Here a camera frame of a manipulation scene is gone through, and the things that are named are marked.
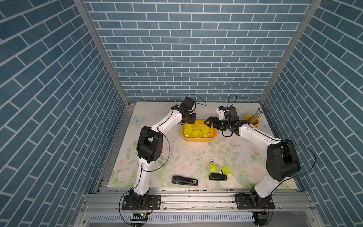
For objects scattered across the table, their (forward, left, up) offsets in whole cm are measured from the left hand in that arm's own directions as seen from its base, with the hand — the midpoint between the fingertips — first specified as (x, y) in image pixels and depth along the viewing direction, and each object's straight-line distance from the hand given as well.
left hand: (195, 120), depth 96 cm
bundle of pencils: (+1, -42, +6) cm, 42 cm away
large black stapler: (-37, +9, -5) cm, 39 cm away
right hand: (-5, -9, +3) cm, 11 cm away
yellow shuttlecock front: (-29, -11, -12) cm, 33 cm away
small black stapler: (-33, -13, -13) cm, 38 cm away
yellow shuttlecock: (-5, +5, -4) cm, 9 cm away
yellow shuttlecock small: (-5, -6, -4) cm, 9 cm away
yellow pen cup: (+5, -39, -3) cm, 40 cm away
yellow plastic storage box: (-10, -11, -6) cm, 16 cm away
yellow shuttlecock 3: (-32, -17, -6) cm, 37 cm away
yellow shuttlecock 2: (-7, -1, -6) cm, 9 cm away
